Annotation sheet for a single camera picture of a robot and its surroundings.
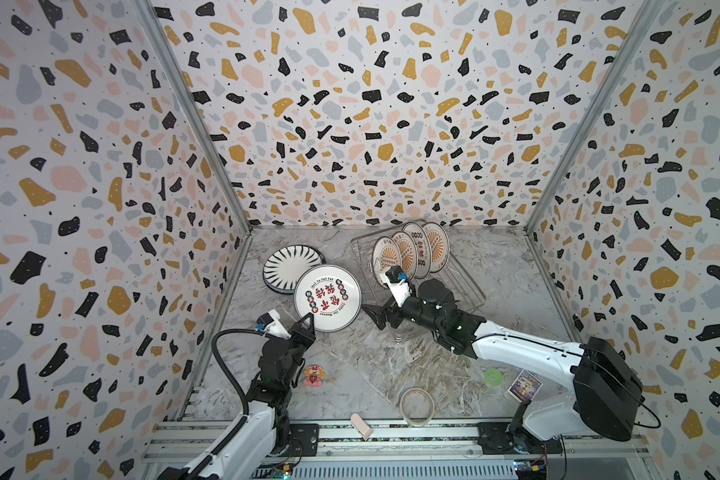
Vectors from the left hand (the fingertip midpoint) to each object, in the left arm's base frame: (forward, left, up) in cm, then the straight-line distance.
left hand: (314, 310), depth 81 cm
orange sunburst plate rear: (+27, -39, -4) cm, 48 cm away
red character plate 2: (+24, -34, -4) cm, 41 cm away
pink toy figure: (-13, +1, -12) cm, 18 cm away
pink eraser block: (-26, -13, -13) cm, 31 cm away
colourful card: (-17, -57, -13) cm, 61 cm away
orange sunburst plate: (+23, -28, -3) cm, 36 cm away
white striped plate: (+25, +15, -13) cm, 32 cm away
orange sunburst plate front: (+25, -21, -6) cm, 33 cm away
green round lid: (-14, -50, -15) cm, 54 cm away
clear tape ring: (-21, -31, -12) cm, 40 cm away
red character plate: (+7, -4, -2) cm, 8 cm away
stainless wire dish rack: (+36, -12, -16) cm, 41 cm away
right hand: (+1, -15, +9) cm, 18 cm away
